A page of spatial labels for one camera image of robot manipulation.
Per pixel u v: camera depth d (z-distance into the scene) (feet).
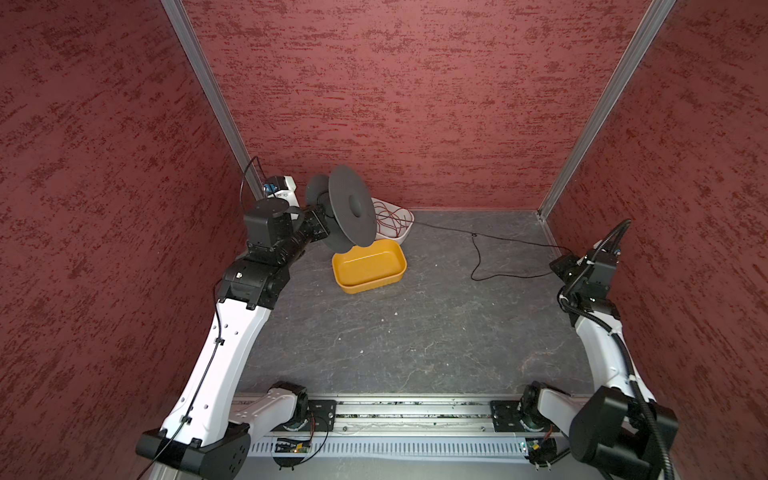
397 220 3.84
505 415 2.41
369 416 2.48
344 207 2.13
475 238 3.62
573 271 2.30
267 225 1.41
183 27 2.39
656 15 2.34
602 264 1.94
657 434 1.18
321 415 2.43
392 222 3.84
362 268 3.36
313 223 1.83
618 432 1.30
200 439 1.16
